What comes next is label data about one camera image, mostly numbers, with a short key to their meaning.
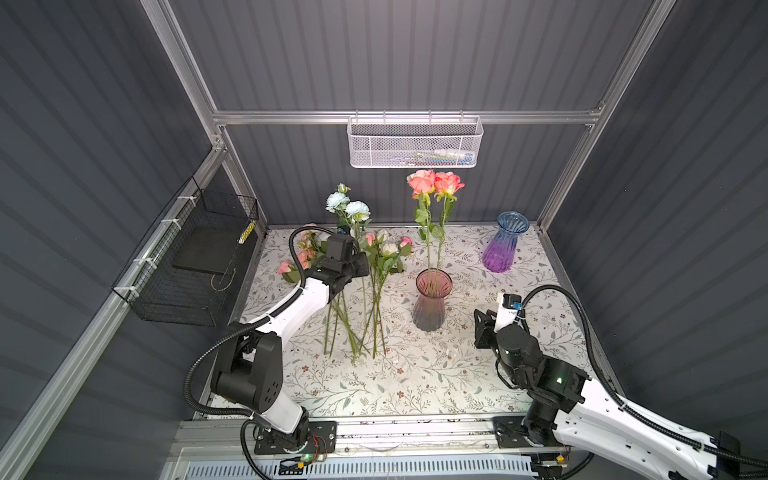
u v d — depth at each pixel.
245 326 0.46
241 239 0.79
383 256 1.08
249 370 0.44
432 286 0.83
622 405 0.48
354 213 0.89
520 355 0.53
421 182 0.72
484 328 0.65
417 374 0.84
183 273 0.71
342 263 0.68
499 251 1.09
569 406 0.52
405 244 1.10
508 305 0.63
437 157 0.93
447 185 0.74
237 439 0.68
